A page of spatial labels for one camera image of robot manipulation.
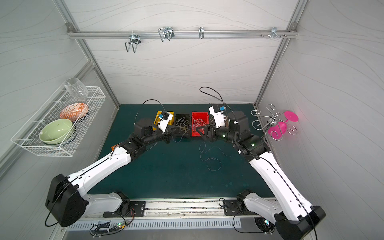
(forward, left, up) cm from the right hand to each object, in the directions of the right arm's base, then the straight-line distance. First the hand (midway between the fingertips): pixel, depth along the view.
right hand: (202, 126), depth 66 cm
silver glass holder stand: (+8, -37, -7) cm, 38 cm away
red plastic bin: (+28, -2, -25) cm, 37 cm away
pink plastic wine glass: (+3, -36, -6) cm, 37 cm away
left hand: (+4, +12, -7) cm, 15 cm away
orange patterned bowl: (+6, +62, +1) cm, 63 cm away
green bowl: (-7, +62, +2) cm, 62 cm away
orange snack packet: (+4, +58, -32) cm, 66 cm away
